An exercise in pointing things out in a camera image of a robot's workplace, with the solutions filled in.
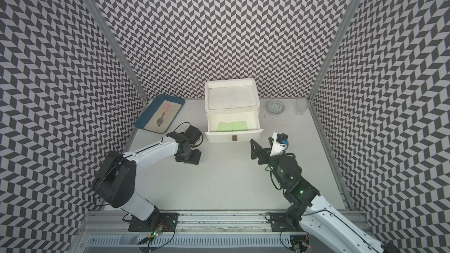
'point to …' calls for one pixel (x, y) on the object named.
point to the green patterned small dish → (275, 107)
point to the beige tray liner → (169, 115)
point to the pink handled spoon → (160, 119)
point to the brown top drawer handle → (234, 137)
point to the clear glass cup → (302, 105)
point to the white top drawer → (254, 131)
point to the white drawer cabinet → (238, 95)
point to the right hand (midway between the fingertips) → (260, 142)
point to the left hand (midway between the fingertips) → (191, 161)
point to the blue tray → (163, 98)
